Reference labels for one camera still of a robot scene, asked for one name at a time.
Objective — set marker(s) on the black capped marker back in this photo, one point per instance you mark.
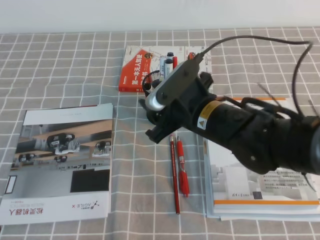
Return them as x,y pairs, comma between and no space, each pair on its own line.
170,55

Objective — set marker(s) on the black capped white marker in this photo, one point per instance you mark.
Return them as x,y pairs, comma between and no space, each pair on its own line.
162,62

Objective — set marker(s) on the red capped marker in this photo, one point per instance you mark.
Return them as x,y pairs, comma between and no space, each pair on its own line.
174,61

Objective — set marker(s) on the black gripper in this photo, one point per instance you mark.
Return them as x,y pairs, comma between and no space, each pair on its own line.
182,112

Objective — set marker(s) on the Agilex robot brochure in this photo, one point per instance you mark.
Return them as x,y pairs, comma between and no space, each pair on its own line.
61,169

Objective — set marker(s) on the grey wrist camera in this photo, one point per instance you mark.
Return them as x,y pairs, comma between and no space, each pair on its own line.
173,86

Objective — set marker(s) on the red map cover book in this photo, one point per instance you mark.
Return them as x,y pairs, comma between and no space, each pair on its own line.
139,61

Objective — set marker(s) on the black mesh pen holder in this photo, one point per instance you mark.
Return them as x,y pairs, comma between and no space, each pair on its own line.
149,83

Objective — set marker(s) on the paper stack under book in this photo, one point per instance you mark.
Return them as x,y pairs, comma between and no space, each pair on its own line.
210,195

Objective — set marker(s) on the red ballpoint pen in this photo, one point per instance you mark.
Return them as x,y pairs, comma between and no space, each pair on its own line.
182,174

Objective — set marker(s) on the red pencil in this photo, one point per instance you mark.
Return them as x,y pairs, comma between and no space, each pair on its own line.
174,175

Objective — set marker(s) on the black capped marker middle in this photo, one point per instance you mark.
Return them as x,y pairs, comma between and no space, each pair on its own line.
168,67

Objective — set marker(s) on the grey checked tablecloth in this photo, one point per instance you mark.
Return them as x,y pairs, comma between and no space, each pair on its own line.
57,70

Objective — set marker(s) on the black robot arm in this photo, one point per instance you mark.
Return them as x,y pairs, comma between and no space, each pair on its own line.
262,136

